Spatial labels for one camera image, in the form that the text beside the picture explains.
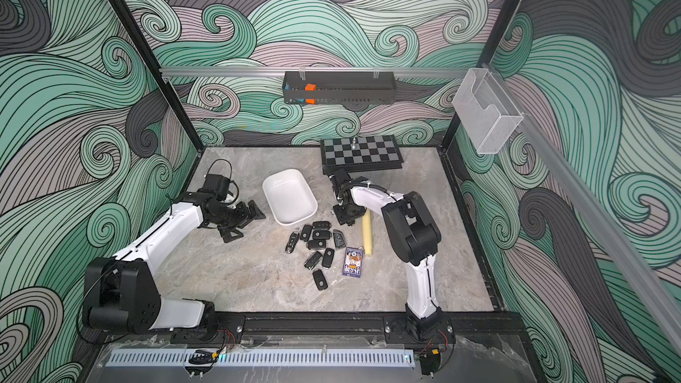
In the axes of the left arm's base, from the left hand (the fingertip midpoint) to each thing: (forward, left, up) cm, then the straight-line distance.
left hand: (255, 221), depth 84 cm
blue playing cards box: (-9, -32, -10) cm, 35 cm away
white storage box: (+17, -8, -11) cm, 21 cm away
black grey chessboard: (+38, -37, -7) cm, 54 cm away
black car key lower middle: (-3, -19, -11) cm, 22 cm away
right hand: (+8, -32, -11) cm, 35 cm away
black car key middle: (0, -20, -9) cm, 22 cm away
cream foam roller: (+1, -37, -8) cm, 38 cm away
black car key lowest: (-15, -21, -10) cm, 28 cm away
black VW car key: (-8, -24, -10) cm, 27 cm away
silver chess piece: (+41, -34, -6) cm, 54 cm away
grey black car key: (-2, -28, -10) cm, 29 cm away
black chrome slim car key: (-3, -11, -9) cm, 15 cm away
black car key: (+1, -16, -10) cm, 19 cm away
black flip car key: (-9, -19, -10) cm, 23 cm away
